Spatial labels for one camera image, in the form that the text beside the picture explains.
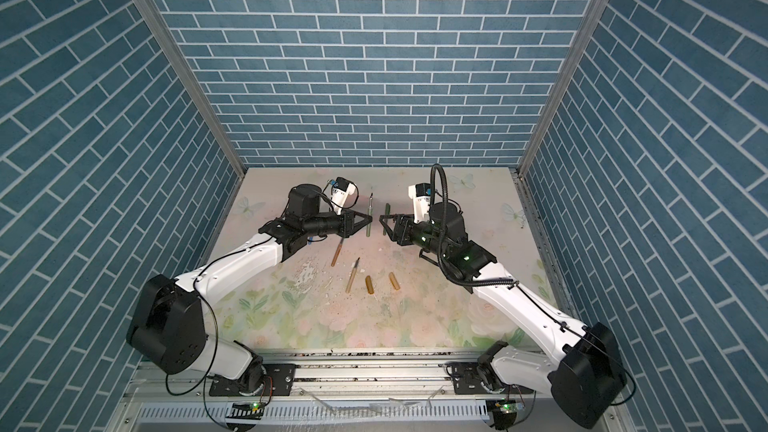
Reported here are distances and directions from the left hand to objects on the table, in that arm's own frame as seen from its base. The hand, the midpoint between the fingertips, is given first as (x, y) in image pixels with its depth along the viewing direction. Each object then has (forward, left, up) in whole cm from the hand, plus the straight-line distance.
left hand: (370, 220), depth 79 cm
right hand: (-3, -3, +6) cm, 7 cm away
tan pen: (-6, +7, -21) cm, 23 cm away
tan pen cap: (-8, -6, -22) cm, 24 cm away
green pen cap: (+19, -4, -22) cm, 29 cm away
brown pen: (+2, +12, -22) cm, 25 cm away
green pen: (-2, +1, -2) cm, 2 cm away
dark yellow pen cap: (-9, +1, -22) cm, 23 cm away
